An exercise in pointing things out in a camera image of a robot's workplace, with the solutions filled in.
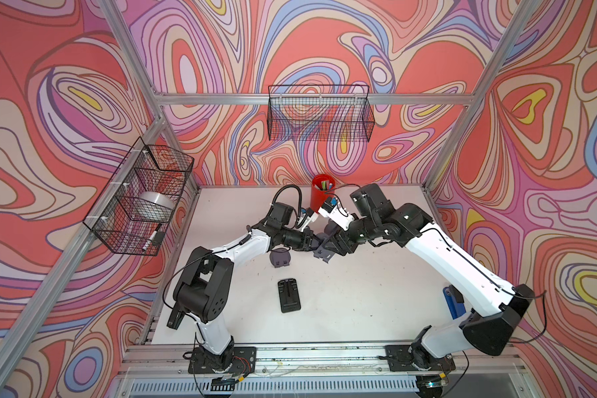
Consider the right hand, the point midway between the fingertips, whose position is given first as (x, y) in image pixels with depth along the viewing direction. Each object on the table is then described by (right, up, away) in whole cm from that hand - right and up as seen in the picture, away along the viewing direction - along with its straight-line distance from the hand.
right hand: (332, 244), depth 71 cm
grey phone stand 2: (-17, -8, +23) cm, 30 cm away
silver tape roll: (-51, +11, -1) cm, 52 cm away
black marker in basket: (-53, +3, +2) cm, 53 cm away
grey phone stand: (-3, -3, +6) cm, 8 cm away
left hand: (-1, -3, +11) cm, 11 cm away
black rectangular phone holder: (-13, -19, +14) cm, 27 cm away
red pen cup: (-1, +17, +37) cm, 41 cm away
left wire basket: (-59, +9, +2) cm, 60 cm away
